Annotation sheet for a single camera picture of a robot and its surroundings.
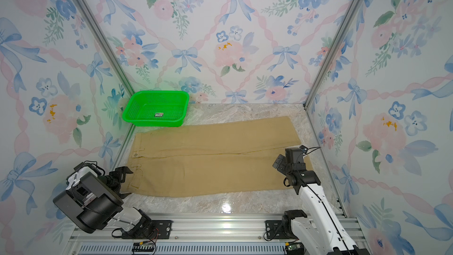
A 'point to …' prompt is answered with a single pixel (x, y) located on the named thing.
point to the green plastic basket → (157, 108)
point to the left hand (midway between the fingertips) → (133, 178)
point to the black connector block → (140, 248)
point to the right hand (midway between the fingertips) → (288, 163)
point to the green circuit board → (296, 248)
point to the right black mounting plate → (274, 230)
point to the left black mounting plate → (161, 229)
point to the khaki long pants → (228, 157)
